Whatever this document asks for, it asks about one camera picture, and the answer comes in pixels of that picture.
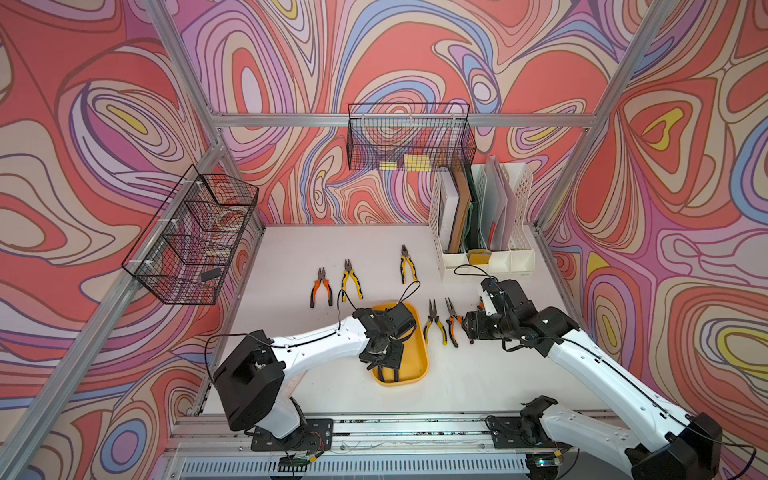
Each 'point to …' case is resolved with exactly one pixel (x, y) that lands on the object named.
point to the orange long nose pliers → (451, 322)
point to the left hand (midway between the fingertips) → (394, 362)
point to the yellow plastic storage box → (415, 364)
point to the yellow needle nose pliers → (433, 316)
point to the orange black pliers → (381, 375)
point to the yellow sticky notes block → (417, 163)
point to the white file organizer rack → (480, 216)
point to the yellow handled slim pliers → (348, 270)
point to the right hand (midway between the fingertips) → (476, 332)
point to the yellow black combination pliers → (405, 257)
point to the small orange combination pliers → (317, 283)
